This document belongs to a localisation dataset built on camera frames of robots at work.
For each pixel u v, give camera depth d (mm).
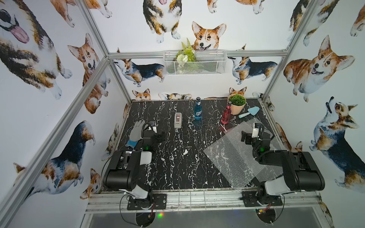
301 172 452
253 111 1149
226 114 1076
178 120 1035
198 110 998
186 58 817
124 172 462
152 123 819
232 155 902
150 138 711
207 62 923
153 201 728
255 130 834
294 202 748
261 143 712
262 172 838
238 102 1038
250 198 746
